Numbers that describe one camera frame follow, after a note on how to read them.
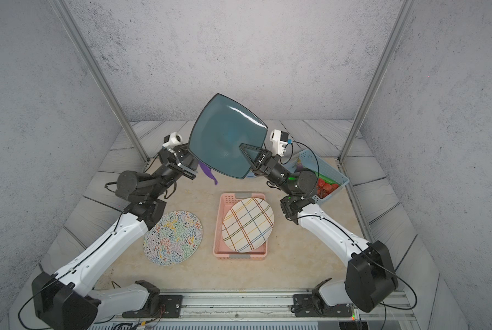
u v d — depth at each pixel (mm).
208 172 536
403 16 716
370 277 405
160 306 714
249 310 727
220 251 863
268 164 532
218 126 484
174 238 906
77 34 756
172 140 582
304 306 722
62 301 373
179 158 520
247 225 895
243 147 556
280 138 577
